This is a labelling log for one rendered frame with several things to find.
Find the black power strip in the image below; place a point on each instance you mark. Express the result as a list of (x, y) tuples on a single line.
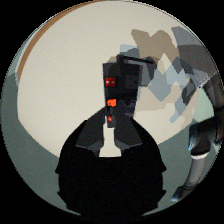
[(121, 83)]

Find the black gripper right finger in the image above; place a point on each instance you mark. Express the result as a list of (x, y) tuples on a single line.
[(129, 134)]

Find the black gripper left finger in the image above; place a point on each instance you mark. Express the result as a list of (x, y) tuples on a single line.
[(87, 136)]

